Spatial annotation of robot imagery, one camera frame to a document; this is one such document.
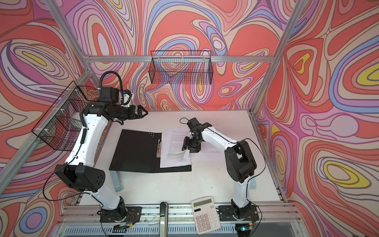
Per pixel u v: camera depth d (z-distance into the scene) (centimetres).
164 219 69
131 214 73
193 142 77
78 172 42
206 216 72
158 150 96
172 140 101
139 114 69
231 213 73
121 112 63
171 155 94
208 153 97
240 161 49
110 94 58
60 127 71
